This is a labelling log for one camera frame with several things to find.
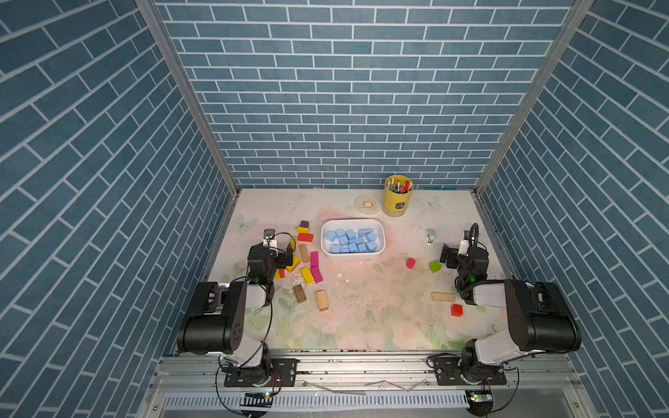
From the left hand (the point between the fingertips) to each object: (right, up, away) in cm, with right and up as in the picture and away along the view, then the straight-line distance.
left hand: (281, 243), depth 93 cm
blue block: (+30, +3, +10) cm, 32 cm away
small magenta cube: (+47, -8, +3) cm, 48 cm away
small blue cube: (+23, -3, +5) cm, 24 cm away
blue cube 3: (+23, 0, +8) cm, 24 cm away
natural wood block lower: (+15, -19, -7) cm, 25 cm away
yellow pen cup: (+43, +18, +9) cm, 48 cm away
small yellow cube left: (-1, -11, -1) cm, 11 cm away
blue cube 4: (+19, -3, +5) cm, 20 cm away
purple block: (+6, +6, +12) cm, 15 cm away
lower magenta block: (+13, -11, +1) cm, 17 cm away
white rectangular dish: (+36, +6, +9) cm, 37 cm away
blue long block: (+28, 0, +9) cm, 30 cm away
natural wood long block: (+8, -6, +6) cm, 11 cm away
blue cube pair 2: (+33, -2, +6) cm, 34 cm away
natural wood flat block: (+57, -18, -4) cm, 60 cm away
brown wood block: (+7, -17, -5) cm, 19 cm away
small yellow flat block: (+5, +4, +12) cm, 13 cm away
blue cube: (+17, +2, +8) cm, 19 cm away
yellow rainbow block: (+5, -7, +2) cm, 9 cm away
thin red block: (0, -11, -1) cm, 11 cm away
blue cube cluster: (+21, +3, +9) cm, 23 cm away
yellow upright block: (+2, -1, +10) cm, 10 cm away
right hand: (+66, -1, +1) cm, 66 cm away
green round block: (+56, -9, +2) cm, 57 cm away
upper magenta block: (+12, -6, +4) cm, 14 cm away
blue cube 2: (+25, +2, +11) cm, 28 cm away
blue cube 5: (+26, -2, +6) cm, 26 cm away
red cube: (+60, -22, -8) cm, 64 cm away
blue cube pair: (+33, +2, +9) cm, 35 cm away
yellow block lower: (+9, -12, 0) cm, 15 cm away
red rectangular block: (+7, +1, +11) cm, 13 cm away
